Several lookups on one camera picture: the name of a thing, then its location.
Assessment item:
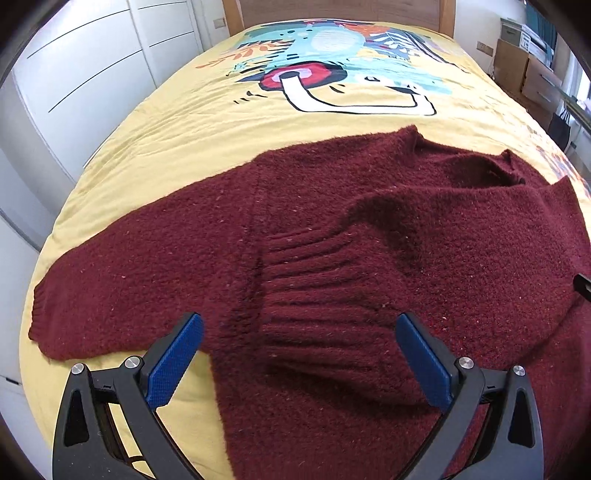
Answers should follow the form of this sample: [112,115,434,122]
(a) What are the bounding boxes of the maroon knitted sweater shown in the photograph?
[29,126,590,479]

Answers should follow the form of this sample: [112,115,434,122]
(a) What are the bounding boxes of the wooden drawer cabinet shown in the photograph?
[493,39,562,130]

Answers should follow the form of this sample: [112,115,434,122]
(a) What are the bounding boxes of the grey storage boxes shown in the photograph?
[500,18,554,67]

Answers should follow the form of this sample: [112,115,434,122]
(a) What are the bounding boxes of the teal curtain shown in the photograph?
[526,0,558,49]

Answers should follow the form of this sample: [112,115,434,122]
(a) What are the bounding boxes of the yellow printed bed cover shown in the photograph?
[19,23,590,479]

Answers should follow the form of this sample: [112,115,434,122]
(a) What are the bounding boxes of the white wardrobe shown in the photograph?
[1,1,224,479]

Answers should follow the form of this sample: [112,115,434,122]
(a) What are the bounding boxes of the wooden headboard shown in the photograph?
[221,0,457,37]

